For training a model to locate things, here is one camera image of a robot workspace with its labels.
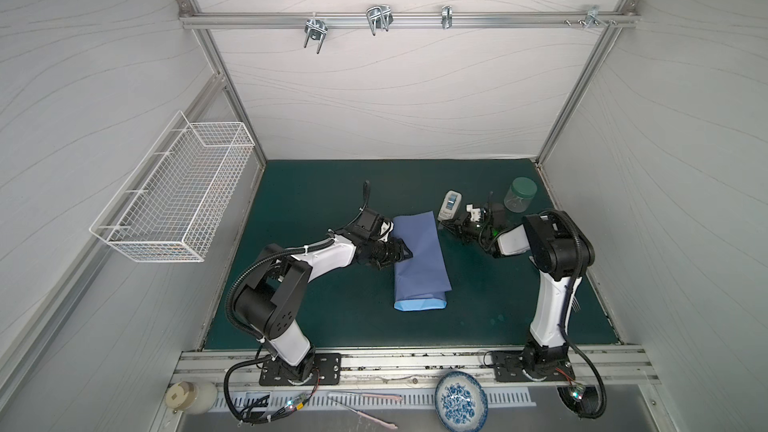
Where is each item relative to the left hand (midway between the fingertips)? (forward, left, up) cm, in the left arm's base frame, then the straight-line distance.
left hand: (409, 254), depth 88 cm
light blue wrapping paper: (-9, -3, +1) cm, 9 cm away
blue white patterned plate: (-35, -12, -5) cm, 37 cm away
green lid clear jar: (+22, -38, +3) cm, 43 cm away
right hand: (+16, -12, -2) cm, 20 cm away
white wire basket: (-3, +57, +26) cm, 63 cm away
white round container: (-37, +47, +3) cm, 60 cm away
